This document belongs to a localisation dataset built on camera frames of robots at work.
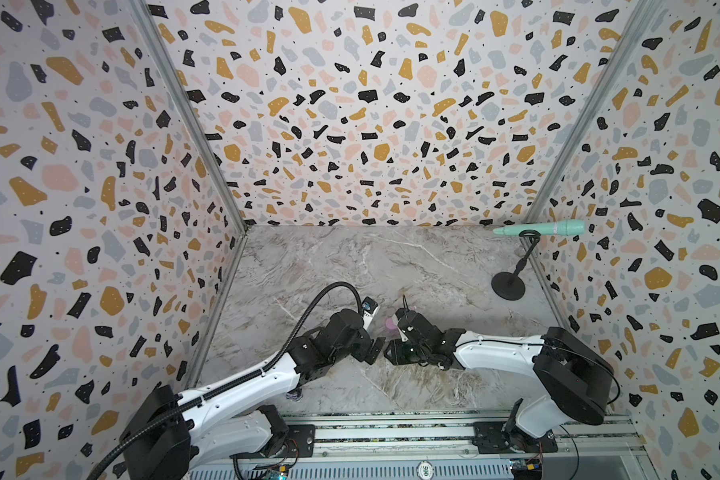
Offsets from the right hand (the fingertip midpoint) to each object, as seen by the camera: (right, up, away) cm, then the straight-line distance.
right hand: (385, 350), depth 84 cm
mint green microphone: (+47, +34, -6) cm, 58 cm away
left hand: (-3, +8, -6) cm, 10 cm away
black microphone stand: (+44, +16, +20) cm, 51 cm away
